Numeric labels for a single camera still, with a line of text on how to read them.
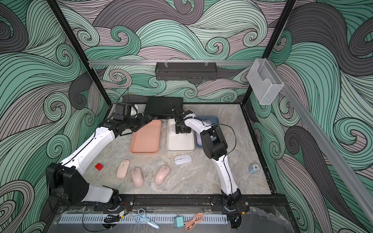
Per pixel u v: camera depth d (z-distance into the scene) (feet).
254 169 2.61
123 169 2.74
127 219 2.29
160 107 4.00
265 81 2.55
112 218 2.38
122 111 2.04
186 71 3.15
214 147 1.90
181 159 2.86
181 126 2.88
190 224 2.16
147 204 2.44
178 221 2.19
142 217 2.28
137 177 2.62
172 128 3.31
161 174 2.66
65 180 1.31
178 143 3.09
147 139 3.20
